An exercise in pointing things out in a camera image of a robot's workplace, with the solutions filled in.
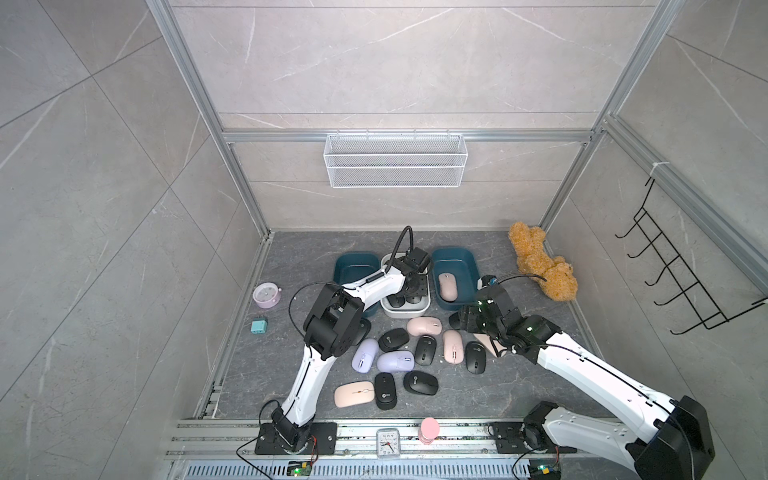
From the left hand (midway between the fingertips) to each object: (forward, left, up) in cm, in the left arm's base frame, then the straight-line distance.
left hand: (423, 284), depth 99 cm
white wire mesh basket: (+35, +9, +25) cm, 44 cm away
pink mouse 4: (0, -9, -2) cm, 9 cm away
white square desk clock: (-45, +13, -2) cm, 47 cm away
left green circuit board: (-49, +35, -5) cm, 60 cm away
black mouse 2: (-18, +11, -2) cm, 21 cm away
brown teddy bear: (-1, -44, +4) cm, 44 cm away
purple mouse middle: (-23, +19, 0) cm, 30 cm away
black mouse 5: (-22, +2, -2) cm, 22 cm away
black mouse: (-5, +3, 0) cm, 6 cm away
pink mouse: (-33, +22, -3) cm, 40 cm away
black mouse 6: (-24, -13, -3) cm, 28 cm away
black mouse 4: (-31, +4, -2) cm, 31 cm away
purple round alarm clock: (-1, +53, -2) cm, 53 cm away
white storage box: (-11, +2, +2) cm, 11 cm away
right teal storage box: (+12, -15, -3) cm, 19 cm away
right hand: (-16, -11, +9) cm, 22 cm away
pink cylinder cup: (-43, +3, +4) cm, 44 cm away
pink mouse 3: (-22, -7, -1) cm, 23 cm away
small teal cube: (-12, +53, -2) cm, 55 cm away
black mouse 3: (-33, +14, -3) cm, 35 cm away
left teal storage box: (+10, +26, -2) cm, 28 cm away
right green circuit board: (-51, -25, -6) cm, 57 cm away
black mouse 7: (-4, +9, -3) cm, 11 cm away
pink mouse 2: (-14, +1, -1) cm, 14 cm away
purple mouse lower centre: (-25, +10, -2) cm, 27 cm away
